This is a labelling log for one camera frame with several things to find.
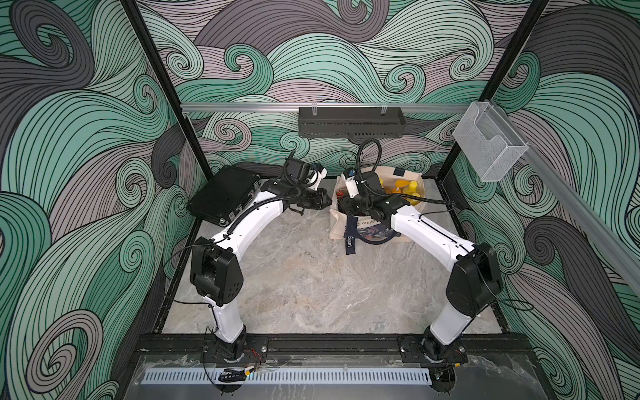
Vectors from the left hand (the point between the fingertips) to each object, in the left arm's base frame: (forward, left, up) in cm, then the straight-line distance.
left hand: (330, 198), depth 81 cm
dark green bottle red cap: (+5, -4, -4) cm, 7 cm away
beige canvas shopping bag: (-8, -7, -5) cm, 12 cm away
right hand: (+3, -5, -4) cm, 7 cm away
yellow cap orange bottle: (+6, -30, -1) cm, 31 cm away
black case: (+19, +46, -22) cm, 54 cm away
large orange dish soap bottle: (+5, -24, +1) cm, 24 cm away
